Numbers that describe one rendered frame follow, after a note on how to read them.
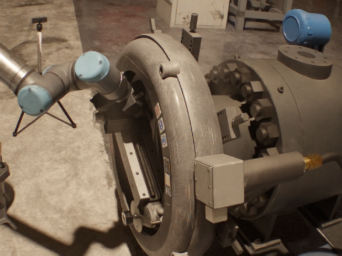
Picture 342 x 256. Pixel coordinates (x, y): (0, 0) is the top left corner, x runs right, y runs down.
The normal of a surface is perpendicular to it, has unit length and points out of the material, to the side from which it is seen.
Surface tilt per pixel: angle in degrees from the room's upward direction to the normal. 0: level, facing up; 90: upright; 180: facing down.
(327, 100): 38
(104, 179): 0
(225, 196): 67
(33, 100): 92
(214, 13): 90
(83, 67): 47
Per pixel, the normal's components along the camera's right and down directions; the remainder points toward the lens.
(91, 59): -0.25, -0.30
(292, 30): -0.92, 0.11
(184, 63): 0.22, -0.64
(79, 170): 0.10, -0.87
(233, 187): 0.40, 0.11
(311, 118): 0.35, -0.23
